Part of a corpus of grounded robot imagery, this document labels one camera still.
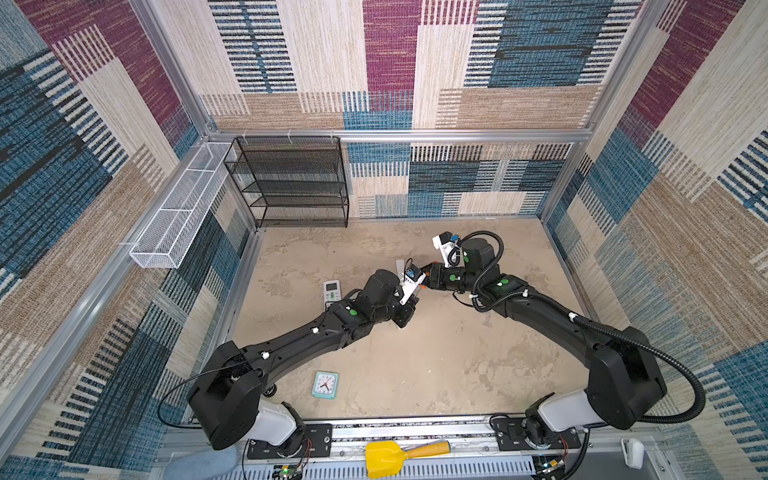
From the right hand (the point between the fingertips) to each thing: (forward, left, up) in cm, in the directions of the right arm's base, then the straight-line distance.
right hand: (415, 278), depth 80 cm
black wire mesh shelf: (+46, +41, -2) cm, 61 cm away
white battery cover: (+21, +2, -24) cm, 32 cm away
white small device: (-38, -47, -17) cm, 63 cm away
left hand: (-3, 0, -2) cm, 4 cm away
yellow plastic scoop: (-38, +9, -19) cm, 43 cm away
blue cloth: (-38, +49, -16) cm, 64 cm away
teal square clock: (-21, +25, -17) cm, 37 cm away
